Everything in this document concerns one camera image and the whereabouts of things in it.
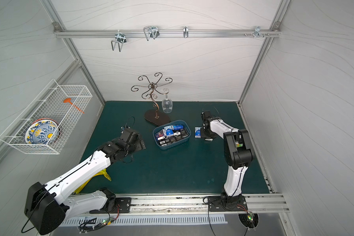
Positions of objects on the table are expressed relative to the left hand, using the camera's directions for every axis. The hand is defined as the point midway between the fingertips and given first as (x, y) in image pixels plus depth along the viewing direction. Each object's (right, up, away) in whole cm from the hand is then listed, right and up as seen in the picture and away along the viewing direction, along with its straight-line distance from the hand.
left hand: (139, 144), depth 81 cm
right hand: (+42, +3, +17) cm, 46 cm away
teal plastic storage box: (+23, +2, +17) cm, 29 cm away
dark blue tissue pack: (+22, +8, +17) cm, 29 cm away
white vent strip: (-18, -36, -11) cm, 41 cm away
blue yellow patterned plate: (-36, +9, -19) cm, 42 cm away
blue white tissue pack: (+15, +6, +16) cm, 23 cm away
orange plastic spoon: (-38, +24, -3) cm, 45 cm away
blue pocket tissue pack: (+35, +4, +19) cm, 40 cm away
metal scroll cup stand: (+4, +15, +28) cm, 32 cm away
